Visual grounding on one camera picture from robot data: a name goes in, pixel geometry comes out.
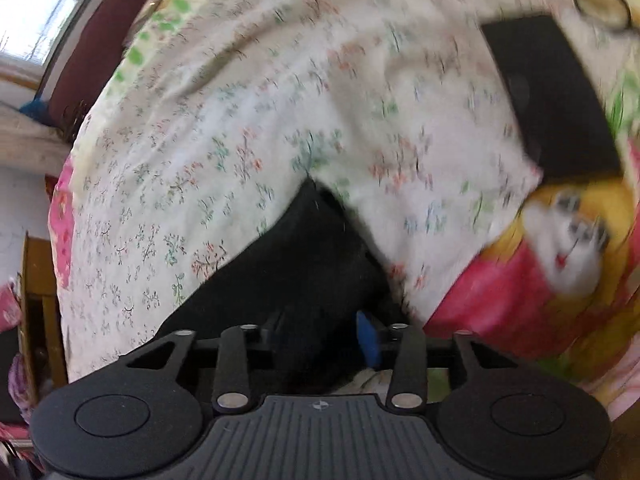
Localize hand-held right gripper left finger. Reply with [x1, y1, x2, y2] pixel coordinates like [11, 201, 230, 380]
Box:
[124, 324, 262, 413]

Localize black pants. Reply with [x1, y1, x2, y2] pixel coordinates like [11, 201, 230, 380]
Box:
[157, 177, 411, 396]

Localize blue bag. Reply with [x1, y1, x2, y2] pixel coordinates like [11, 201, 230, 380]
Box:
[20, 99, 51, 126]

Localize maroon window seat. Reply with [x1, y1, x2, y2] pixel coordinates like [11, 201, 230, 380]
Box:
[35, 0, 171, 126]

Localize wooden desk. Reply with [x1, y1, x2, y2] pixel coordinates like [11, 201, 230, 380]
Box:
[17, 232, 68, 406]

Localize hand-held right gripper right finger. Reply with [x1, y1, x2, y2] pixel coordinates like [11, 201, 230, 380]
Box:
[355, 310, 508, 410]

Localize cartoon printed blanket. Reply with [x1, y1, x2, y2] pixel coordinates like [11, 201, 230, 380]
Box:
[425, 180, 640, 421]

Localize window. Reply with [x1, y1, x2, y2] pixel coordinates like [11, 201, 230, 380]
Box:
[0, 0, 121, 81]

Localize floral printed quilt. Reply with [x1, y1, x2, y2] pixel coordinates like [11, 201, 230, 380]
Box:
[47, 0, 640, 386]

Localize black flat rectangular object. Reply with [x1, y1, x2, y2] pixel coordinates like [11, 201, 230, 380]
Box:
[480, 14, 623, 187]

